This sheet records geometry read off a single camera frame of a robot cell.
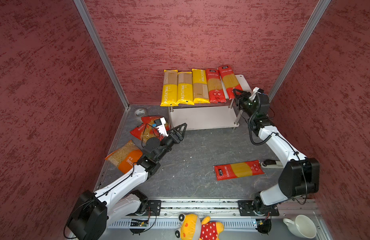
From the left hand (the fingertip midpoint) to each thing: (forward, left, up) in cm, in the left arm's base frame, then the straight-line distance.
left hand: (185, 128), depth 72 cm
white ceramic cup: (-38, -55, -24) cm, 71 cm away
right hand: (+19, -23, +8) cm, 31 cm away
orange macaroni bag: (-5, +36, -24) cm, 43 cm away
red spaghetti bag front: (-11, -31, -26) cm, 42 cm away
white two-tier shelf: (+28, -17, -22) cm, 39 cm away
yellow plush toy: (-39, -4, -20) cm, 44 cm away
